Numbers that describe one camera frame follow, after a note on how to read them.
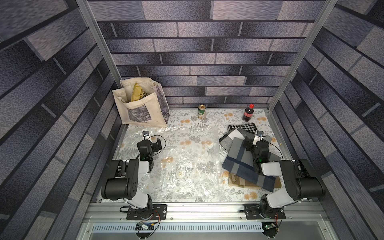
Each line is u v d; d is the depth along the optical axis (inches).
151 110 39.2
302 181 18.1
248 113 41.4
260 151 28.1
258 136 31.2
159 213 29.1
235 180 31.9
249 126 40.8
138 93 38.3
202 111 42.0
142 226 27.9
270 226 28.7
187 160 36.1
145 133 32.0
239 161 34.0
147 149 28.3
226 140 38.5
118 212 28.5
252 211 28.7
